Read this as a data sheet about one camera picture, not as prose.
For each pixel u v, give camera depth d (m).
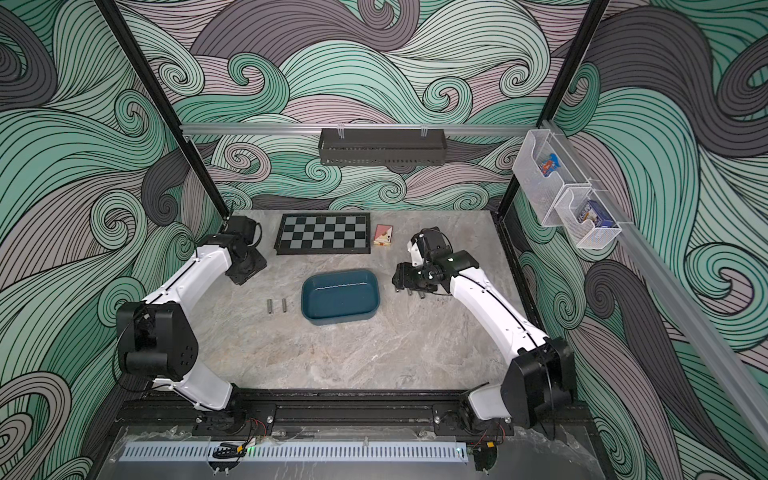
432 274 0.58
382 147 0.95
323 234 1.10
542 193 0.84
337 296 0.96
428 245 0.63
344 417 0.76
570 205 0.69
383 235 1.11
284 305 0.95
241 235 0.71
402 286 0.71
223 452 0.71
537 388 0.40
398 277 0.72
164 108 0.88
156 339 0.44
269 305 0.94
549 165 0.83
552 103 0.87
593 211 0.66
